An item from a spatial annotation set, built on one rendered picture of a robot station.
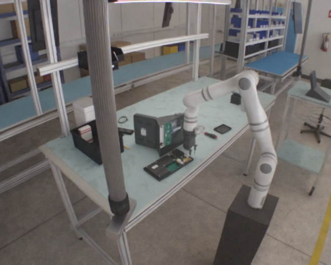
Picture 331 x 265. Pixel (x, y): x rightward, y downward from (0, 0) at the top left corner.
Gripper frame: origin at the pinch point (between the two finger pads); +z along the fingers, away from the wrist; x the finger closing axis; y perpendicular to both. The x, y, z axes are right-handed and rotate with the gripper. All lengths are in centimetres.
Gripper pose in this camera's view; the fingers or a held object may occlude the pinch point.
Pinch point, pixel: (192, 156)
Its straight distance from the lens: 140.6
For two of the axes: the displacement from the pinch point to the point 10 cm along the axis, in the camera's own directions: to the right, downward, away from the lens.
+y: -8.3, -2.9, 4.9
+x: -5.6, 4.2, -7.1
